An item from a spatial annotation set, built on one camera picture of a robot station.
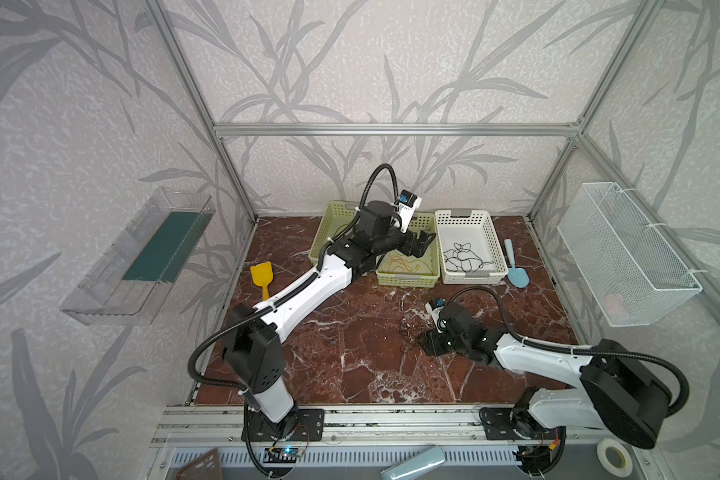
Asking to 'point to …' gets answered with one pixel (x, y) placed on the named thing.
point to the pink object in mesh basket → (614, 306)
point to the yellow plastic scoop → (262, 275)
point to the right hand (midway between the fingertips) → (424, 327)
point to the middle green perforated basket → (400, 269)
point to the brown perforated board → (206, 467)
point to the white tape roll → (614, 457)
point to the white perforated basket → (472, 226)
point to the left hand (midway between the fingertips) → (426, 219)
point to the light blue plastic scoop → (519, 277)
